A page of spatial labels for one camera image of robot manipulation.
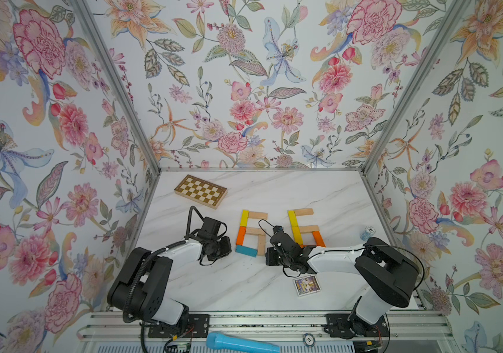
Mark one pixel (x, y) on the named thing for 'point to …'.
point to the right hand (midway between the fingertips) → (264, 252)
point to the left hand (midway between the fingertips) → (235, 247)
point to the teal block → (246, 250)
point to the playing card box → (307, 285)
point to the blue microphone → (219, 341)
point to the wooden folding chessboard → (201, 191)
